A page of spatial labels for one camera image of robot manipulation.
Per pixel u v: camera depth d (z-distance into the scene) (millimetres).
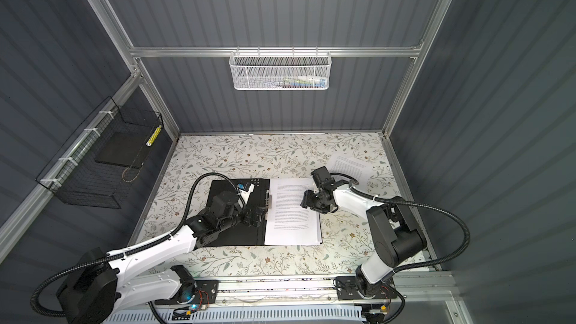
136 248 471
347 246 831
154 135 821
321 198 704
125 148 756
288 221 892
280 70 1238
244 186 722
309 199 811
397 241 452
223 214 633
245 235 850
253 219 738
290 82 917
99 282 404
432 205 423
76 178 657
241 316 771
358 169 1053
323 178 740
